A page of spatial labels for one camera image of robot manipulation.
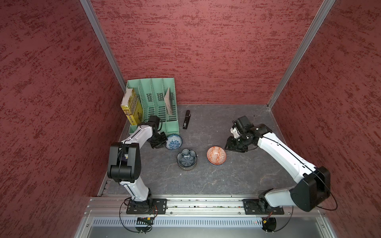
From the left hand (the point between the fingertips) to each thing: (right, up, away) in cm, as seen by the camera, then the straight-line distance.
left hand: (164, 146), depth 91 cm
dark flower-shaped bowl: (+14, -6, -6) cm, 17 cm away
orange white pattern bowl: (+32, -5, -1) cm, 33 cm away
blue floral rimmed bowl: (+5, +2, +6) cm, 8 cm away
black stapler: (+13, +18, +19) cm, 29 cm away
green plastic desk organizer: (-10, +34, +23) cm, 43 cm away
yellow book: (-21, +26, +1) cm, 33 cm away
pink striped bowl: (+15, -10, -11) cm, 22 cm away
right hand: (+38, 0, -12) cm, 39 cm away
